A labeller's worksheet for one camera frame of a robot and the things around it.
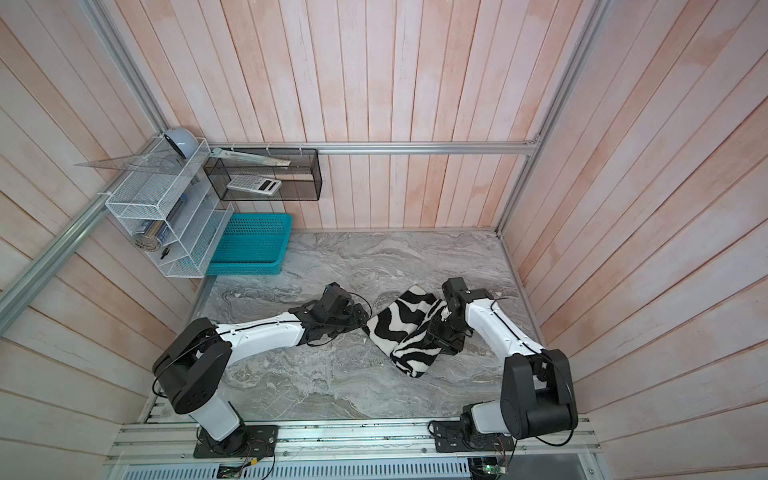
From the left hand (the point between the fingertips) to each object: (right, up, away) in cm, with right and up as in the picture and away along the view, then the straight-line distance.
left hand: (359, 323), depth 90 cm
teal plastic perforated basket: (-39, +25, +14) cm, 48 cm away
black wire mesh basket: (-22, +48, +17) cm, 56 cm away
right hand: (+21, -4, -5) cm, 22 cm away
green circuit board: (+33, -31, -20) cm, 49 cm away
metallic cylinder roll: (-53, +26, -14) cm, 61 cm away
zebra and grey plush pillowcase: (+14, -2, 0) cm, 14 cm away
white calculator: (-36, +45, +9) cm, 58 cm away
